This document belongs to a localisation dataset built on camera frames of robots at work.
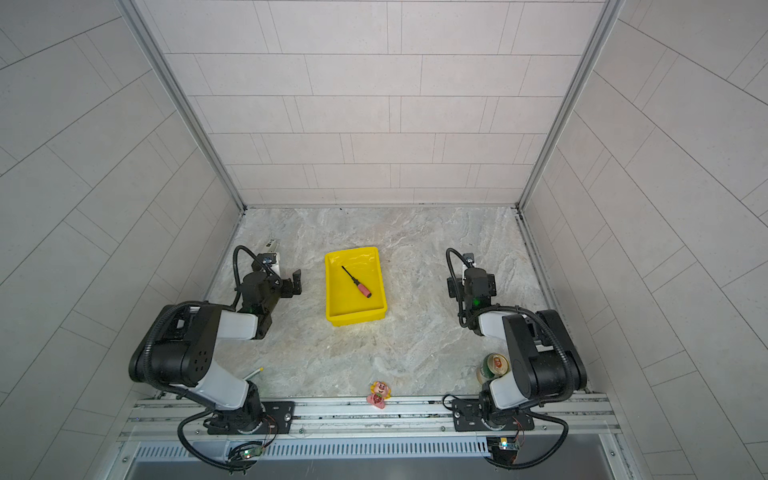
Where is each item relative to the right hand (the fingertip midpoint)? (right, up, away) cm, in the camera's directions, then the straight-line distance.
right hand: (468, 273), depth 95 cm
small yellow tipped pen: (-59, -23, -17) cm, 65 cm away
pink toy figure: (-27, -26, -22) cm, 44 cm away
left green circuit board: (-55, -34, -31) cm, 71 cm away
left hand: (-57, +3, -1) cm, 57 cm away
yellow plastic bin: (-39, -9, -2) cm, 40 cm away
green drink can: (0, -18, -25) cm, 31 cm away
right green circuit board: (+2, -36, -27) cm, 45 cm away
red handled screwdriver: (-34, -4, -2) cm, 34 cm away
